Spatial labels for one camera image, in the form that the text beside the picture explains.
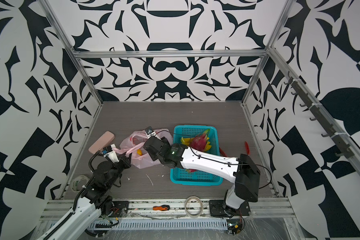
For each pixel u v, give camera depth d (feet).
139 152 2.95
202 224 2.34
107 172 1.98
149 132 2.07
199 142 2.80
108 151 2.29
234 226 2.33
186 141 2.93
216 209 2.43
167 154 1.79
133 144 2.60
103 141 3.16
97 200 1.92
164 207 2.42
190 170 2.65
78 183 2.69
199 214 2.37
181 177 2.78
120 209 2.39
